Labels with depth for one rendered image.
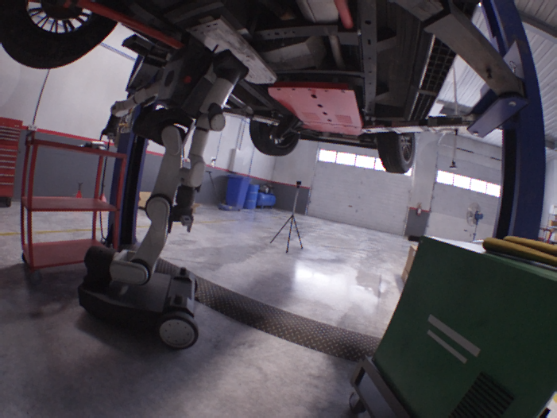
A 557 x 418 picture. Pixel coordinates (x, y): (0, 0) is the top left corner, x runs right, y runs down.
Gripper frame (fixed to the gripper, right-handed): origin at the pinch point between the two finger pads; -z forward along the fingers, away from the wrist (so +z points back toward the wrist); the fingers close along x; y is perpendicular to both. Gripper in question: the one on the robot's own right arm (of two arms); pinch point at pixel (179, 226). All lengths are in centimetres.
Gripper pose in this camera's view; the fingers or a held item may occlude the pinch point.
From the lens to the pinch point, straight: 112.3
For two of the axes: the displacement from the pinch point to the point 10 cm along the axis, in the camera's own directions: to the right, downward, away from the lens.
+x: 5.7, 0.3, 8.2
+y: -7.7, -3.2, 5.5
